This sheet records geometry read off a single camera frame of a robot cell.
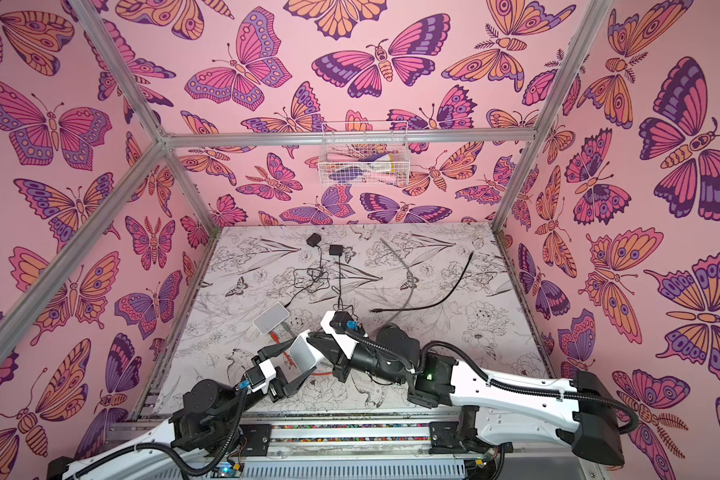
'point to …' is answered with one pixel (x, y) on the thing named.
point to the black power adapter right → (335, 249)
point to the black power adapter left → (314, 239)
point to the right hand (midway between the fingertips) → (311, 332)
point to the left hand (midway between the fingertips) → (302, 350)
